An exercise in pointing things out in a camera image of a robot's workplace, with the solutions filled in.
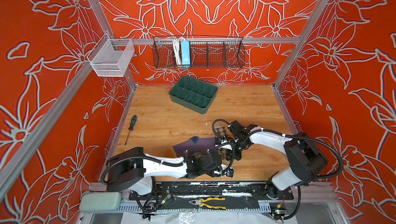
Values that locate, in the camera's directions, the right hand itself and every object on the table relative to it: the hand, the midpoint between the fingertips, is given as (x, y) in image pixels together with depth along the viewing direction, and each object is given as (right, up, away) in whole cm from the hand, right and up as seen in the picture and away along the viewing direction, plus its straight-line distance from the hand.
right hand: (226, 155), depth 85 cm
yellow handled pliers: (-15, -16, -15) cm, 27 cm away
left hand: (-4, +2, -7) cm, 9 cm away
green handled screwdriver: (-58, +17, +13) cm, 62 cm away
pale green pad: (-61, -15, -17) cm, 65 cm away
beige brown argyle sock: (-1, +11, +9) cm, 14 cm away
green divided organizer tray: (-19, +35, +22) cm, 46 cm away
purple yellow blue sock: (-17, +5, +3) cm, 18 cm away
